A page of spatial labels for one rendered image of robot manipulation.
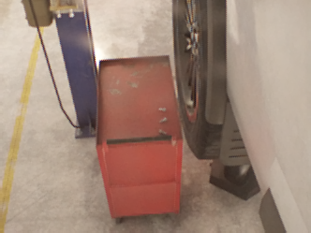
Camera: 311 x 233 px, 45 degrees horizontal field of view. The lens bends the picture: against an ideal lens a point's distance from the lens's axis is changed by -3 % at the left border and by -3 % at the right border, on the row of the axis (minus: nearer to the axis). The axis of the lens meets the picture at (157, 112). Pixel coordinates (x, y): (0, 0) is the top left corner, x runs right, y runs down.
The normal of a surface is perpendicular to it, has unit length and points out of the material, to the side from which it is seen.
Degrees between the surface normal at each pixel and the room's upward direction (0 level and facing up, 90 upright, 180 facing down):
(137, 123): 0
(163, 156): 0
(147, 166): 0
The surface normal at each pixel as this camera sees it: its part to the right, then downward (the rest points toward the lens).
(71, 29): 0.08, 0.72
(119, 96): -0.01, -0.69
